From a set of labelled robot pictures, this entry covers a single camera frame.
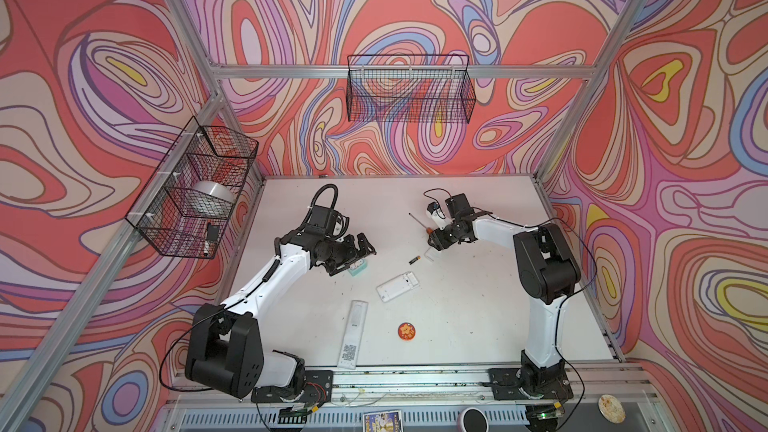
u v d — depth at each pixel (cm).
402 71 87
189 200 71
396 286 89
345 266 85
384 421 68
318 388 73
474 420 65
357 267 93
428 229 103
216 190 73
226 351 41
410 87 96
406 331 82
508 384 72
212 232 73
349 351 78
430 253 98
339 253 73
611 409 70
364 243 77
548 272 54
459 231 77
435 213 91
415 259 96
